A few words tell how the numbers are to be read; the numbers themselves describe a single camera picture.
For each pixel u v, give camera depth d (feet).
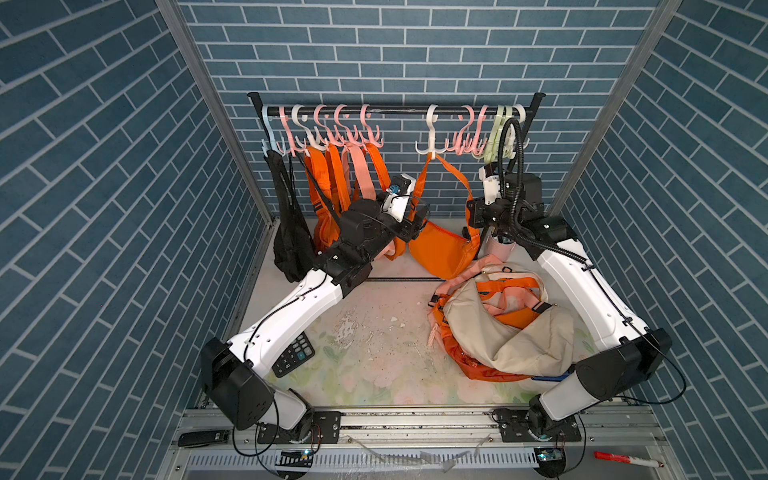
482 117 2.11
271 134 2.22
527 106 2.13
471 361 2.52
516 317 2.84
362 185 2.47
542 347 2.28
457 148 2.34
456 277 3.19
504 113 2.11
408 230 2.00
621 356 1.32
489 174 2.11
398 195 1.80
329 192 2.53
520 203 1.78
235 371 1.29
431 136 2.33
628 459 2.27
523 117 2.14
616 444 2.48
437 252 3.17
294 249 2.68
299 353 2.77
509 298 3.19
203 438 2.27
